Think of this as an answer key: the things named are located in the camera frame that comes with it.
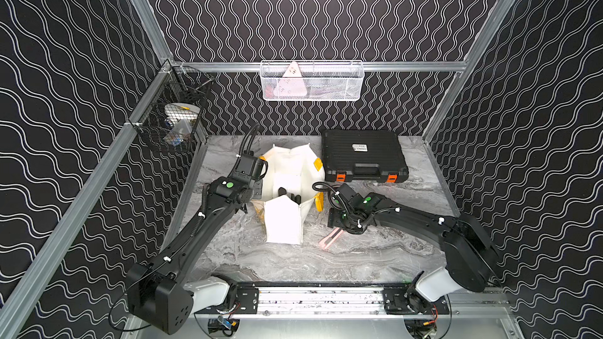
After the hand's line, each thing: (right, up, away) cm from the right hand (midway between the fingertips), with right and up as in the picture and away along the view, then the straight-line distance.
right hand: (335, 223), depth 86 cm
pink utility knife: (-4, -7, 0) cm, 8 cm away
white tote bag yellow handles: (-13, +19, +14) cm, 27 cm away
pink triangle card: (-17, +51, +4) cm, 54 cm away
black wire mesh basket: (-63, +56, +12) cm, 85 cm away
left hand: (-31, +16, -7) cm, 36 cm away
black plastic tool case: (+15, +26, +20) cm, 36 cm away
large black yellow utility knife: (-14, +7, +11) cm, 20 cm away
